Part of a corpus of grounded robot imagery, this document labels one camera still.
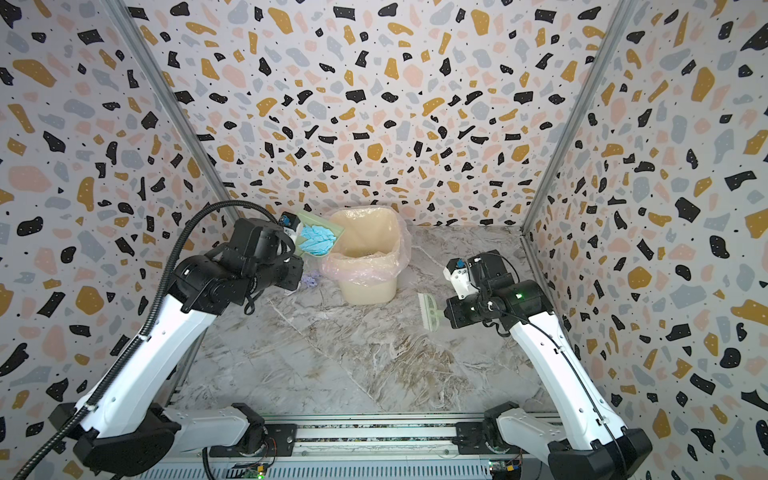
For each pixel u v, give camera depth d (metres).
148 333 0.39
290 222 0.57
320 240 0.72
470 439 0.74
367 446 0.73
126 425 0.38
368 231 0.95
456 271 0.65
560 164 1.01
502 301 0.48
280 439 0.73
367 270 0.80
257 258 0.47
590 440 0.37
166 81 0.82
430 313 0.80
